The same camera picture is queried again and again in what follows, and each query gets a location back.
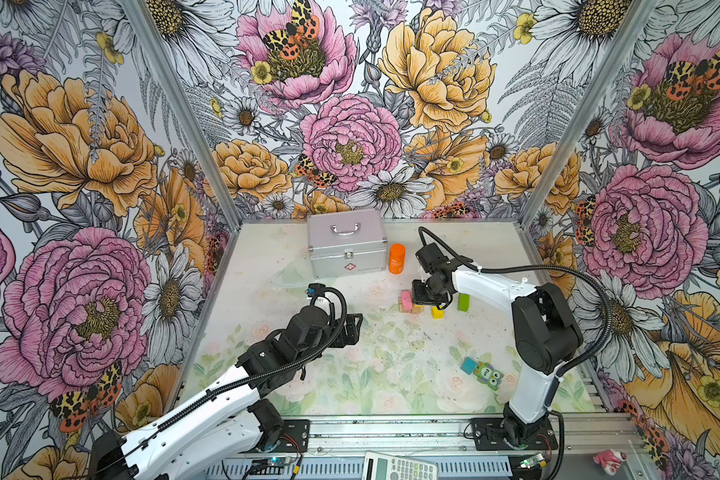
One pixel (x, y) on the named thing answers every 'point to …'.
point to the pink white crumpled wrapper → (609, 460)
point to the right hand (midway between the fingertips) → (419, 307)
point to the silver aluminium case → (346, 243)
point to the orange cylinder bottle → (397, 259)
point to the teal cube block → (468, 366)
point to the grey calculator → (384, 466)
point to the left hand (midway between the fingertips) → (344, 326)
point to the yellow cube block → (437, 314)
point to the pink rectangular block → (407, 300)
